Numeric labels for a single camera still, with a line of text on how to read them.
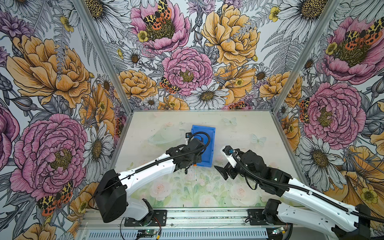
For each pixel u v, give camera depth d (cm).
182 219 76
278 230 72
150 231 71
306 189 47
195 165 88
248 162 53
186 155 58
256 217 74
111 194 41
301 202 48
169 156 53
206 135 67
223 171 63
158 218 74
